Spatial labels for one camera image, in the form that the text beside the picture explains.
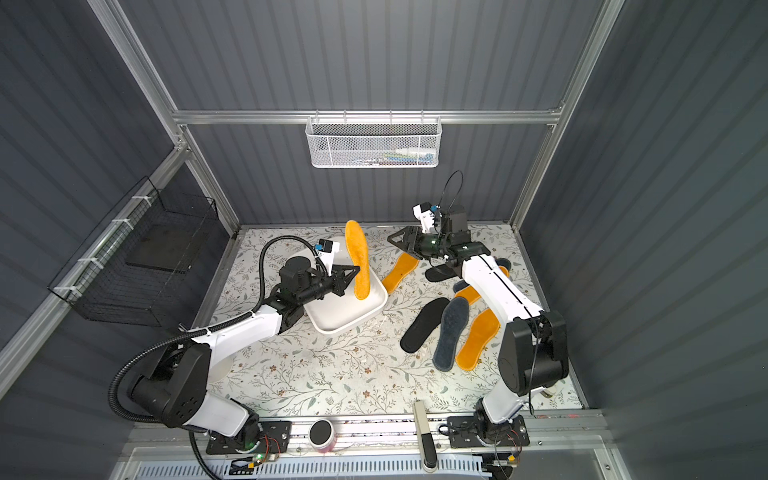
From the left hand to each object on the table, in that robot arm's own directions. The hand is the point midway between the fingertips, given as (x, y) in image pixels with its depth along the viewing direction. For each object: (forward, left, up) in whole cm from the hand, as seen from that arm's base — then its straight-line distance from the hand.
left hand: (364, 272), depth 81 cm
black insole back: (+14, -25, -20) cm, 35 cm away
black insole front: (-4, -19, -21) cm, 29 cm away
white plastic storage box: (-2, +11, -19) cm, 22 cm away
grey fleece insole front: (-5, -27, -20) cm, 34 cm away
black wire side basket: (-2, +57, +6) cm, 57 cm away
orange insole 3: (+5, -34, -19) cm, 40 cm away
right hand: (+5, -9, +7) cm, 13 cm away
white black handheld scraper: (-38, -15, -15) cm, 44 cm away
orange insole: (+8, +2, +2) cm, 9 cm away
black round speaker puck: (-36, +9, -16) cm, 40 cm away
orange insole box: (+18, -13, -20) cm, 30 cm away
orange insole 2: (-8, -36, -20) cm, 42 cm away
